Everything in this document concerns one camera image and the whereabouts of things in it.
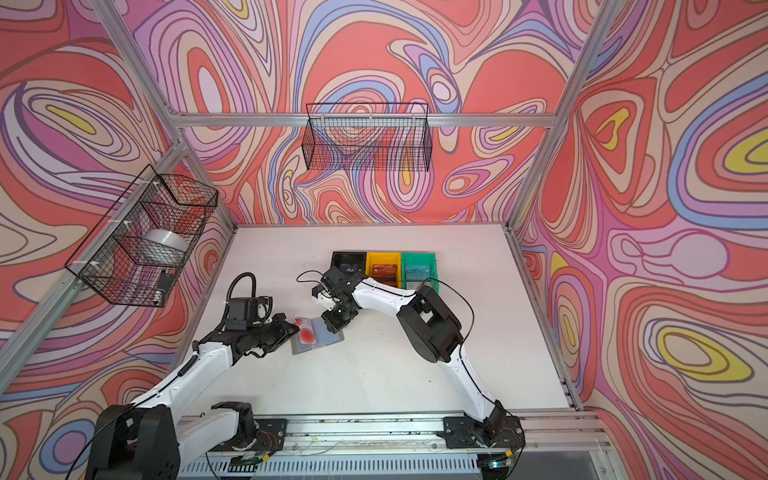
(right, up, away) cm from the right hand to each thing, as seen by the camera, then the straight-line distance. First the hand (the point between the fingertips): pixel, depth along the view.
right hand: (335, 331), depth 92 cm
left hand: (-9, +3, -6) cm, 11 cm away
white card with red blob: (-8, +1, -4) cm, 9 cm away
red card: (+16, +17, +12) cm, 26 cm away
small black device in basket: (-39, +17, -19) cm, 47 cm away
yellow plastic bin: (+15, +23, +14) cm, 30 cm away
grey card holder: (-3, -1, -2) cm, 4 cm away
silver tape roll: (-38, +26, -22) cm, 51 cm away
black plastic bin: (+3, +20, +16) cm, 26 cm away
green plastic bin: (+28, +18, +11) cm, 35 cm away
